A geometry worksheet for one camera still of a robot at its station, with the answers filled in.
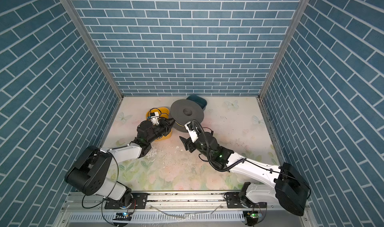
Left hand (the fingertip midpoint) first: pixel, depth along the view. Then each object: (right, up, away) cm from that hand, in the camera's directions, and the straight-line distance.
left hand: (177, 119), depth 83 cm
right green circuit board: (+39, -45, -12) cm, 61 cm away
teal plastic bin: (+12, +13, +30) cm, 34 cm away
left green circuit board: (-25, -47, -11) cm, 54 cm away
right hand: (+5, -6, -7) cm, 11 cm away
